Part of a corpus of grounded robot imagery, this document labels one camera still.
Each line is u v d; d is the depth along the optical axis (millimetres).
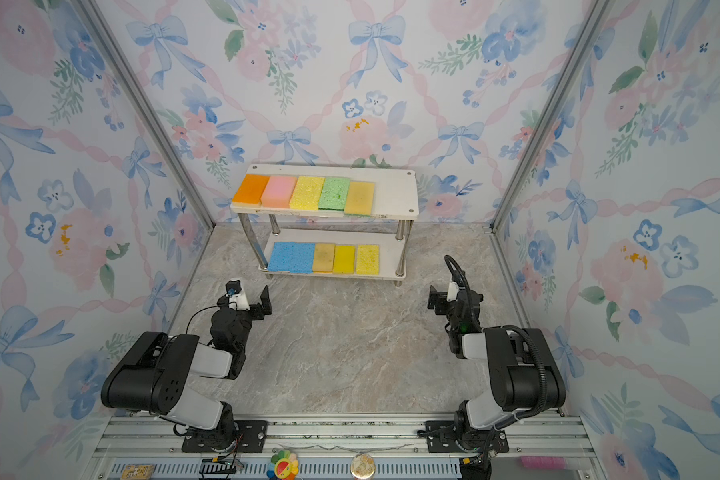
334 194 780
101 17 703
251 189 795
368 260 1003
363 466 702
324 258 1003
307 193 783
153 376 447
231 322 690
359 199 764
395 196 793
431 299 869
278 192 776
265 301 841
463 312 719
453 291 835
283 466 690
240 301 781
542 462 685
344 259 1006
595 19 690
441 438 732
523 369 463
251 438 735
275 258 1001
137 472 688
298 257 1005
